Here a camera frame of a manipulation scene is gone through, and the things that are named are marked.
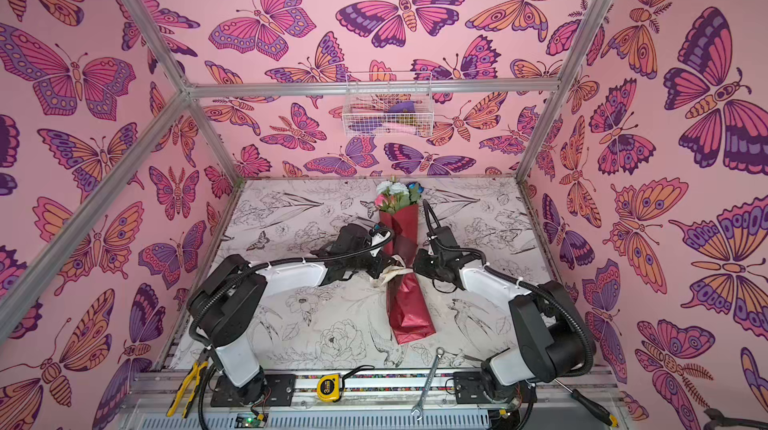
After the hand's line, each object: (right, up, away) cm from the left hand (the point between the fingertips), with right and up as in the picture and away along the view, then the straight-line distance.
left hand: (397, 258), depth 88 cm
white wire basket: (-3, +48, +8) cm, 49 cm away
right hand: (+5, -1, +2) cm, 6 cm away
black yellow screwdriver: (+45, -31, -19) cm, 58 cm away
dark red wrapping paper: (+3, -13, -6) cm, 15 cm away
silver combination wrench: (+5, -33, -17) cm, 37 cm away
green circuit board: (-36, -37, -16) cm, 54 cm away
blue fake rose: (+7, +21, +21) cm, 31 cm away
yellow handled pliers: (-51, -26, -10) cm, 58 cm away
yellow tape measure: (-17, -29, -15) cm, 37 cm away
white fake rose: (-2, +22, +20) cm, 30 cm away
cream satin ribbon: (-1, -4, 0) cm, 4 cm away
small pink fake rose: (-6, +18, +22) cm, 29 cm away
